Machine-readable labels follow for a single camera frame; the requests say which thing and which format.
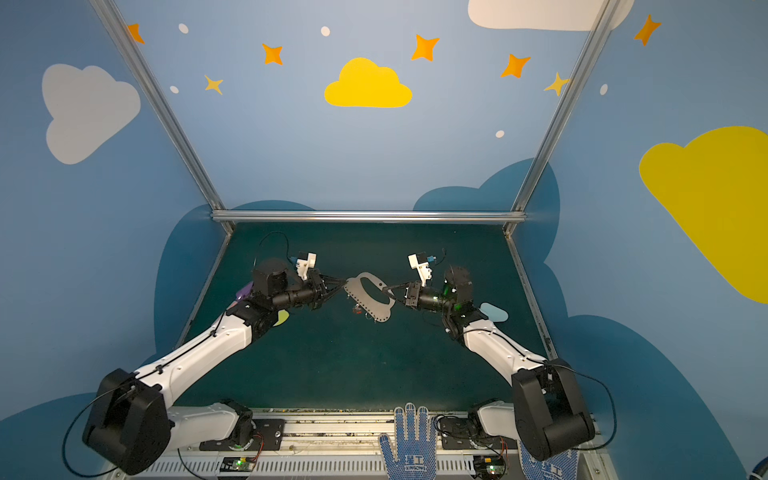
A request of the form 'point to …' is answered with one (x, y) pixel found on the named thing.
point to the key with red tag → (357, 309)
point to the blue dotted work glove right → (562, 466)
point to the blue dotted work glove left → (416, 453)
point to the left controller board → (237, 464)
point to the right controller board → (489, 466)
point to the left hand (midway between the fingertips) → (349, 284)
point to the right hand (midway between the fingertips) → (386, 290)
